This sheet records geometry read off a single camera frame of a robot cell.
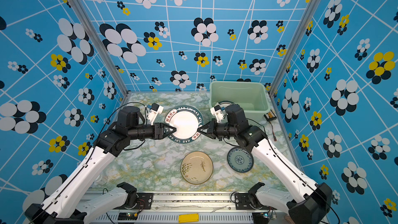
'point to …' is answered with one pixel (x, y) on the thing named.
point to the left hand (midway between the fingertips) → (176, 128)
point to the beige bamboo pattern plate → (197, 167)
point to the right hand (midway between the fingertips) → (199, 130)
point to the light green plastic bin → (252, 96)
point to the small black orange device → (270, 116)
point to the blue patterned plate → (240, 159)
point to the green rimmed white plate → (224, 103)
